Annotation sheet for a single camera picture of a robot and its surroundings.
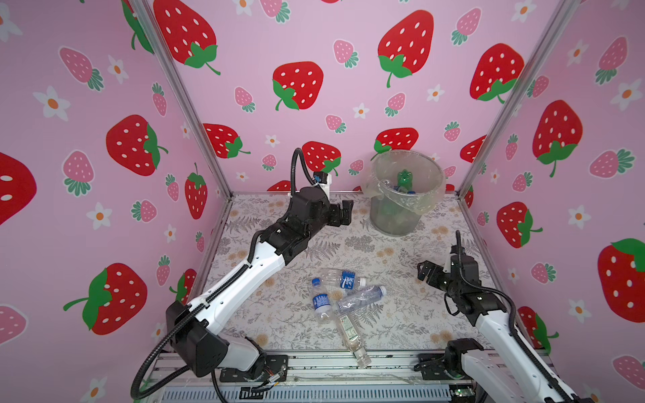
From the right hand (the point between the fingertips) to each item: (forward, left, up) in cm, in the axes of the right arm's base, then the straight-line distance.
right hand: (426, 269), depth 83 cm
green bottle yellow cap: (+35, +5, +10) cm, 37 cm away
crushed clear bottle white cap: (-7, +21, -11) cm, 25 cm away
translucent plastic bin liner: (+35, -4, +10) cm, 37 cm away
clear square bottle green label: (-23, +24, -6) cm, 33 cm away
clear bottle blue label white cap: (-2, +30, -6) cm, 31 cm away
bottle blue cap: (-13, +34, -9) cm, 38 cm away
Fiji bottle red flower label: (+33, +6, +5) cm, 34 cm away
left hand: (+8, +30, +23) cm, 39 cm away
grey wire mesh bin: (+23, +10, -2) cm, 25 cm away
